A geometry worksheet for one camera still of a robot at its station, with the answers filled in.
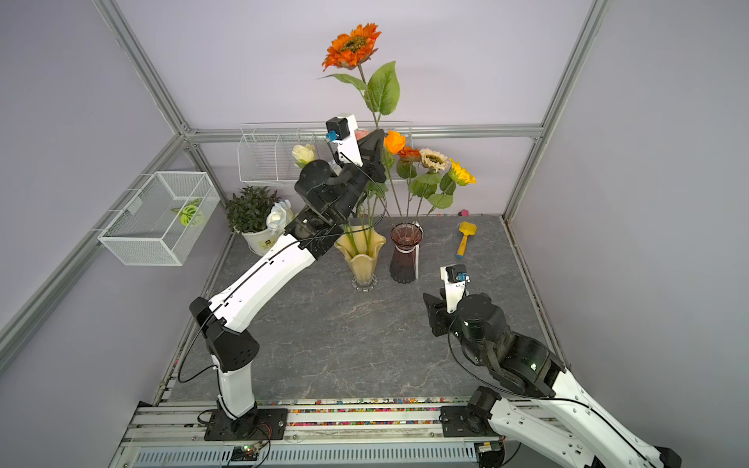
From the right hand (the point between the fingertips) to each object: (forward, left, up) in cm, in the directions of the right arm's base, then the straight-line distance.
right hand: (432, 292), depth 66 cm
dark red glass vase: (+26, +4, -11) cm, 29 cm away
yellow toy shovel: (+44, -22, -28) cm, 57 cm away
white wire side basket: (+25, +74, -2) cm, 78 cm away
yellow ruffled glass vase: (+24, +18, -13) cm, 33 cm away
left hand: (+21, +10, +28) cm, 36 cm away
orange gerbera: (+37, +4, +6) cm, 38 cm away
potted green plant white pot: (+36, +56, -8) cm, 67 cm away
